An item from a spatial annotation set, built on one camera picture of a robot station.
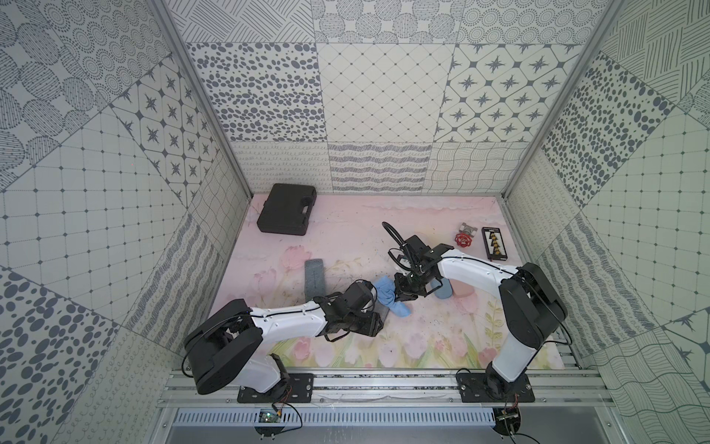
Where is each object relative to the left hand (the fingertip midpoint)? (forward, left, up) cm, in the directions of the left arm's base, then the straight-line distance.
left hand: (383, 331), depth 81 cm
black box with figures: (+34, -43, -3) cm, 55 cm away
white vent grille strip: (-21, +12, -4) cm, 24 cm away
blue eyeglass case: (+14, -21, -1) cm, 25 cm away
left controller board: (-21, +31, -5) cm, 37 cm away
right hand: (+10, -5, +1) cm, 11 cm away
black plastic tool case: (+47, +39, +2) cm, 61 cm away
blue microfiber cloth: (+10, -1, +5) cm, 12 cm away
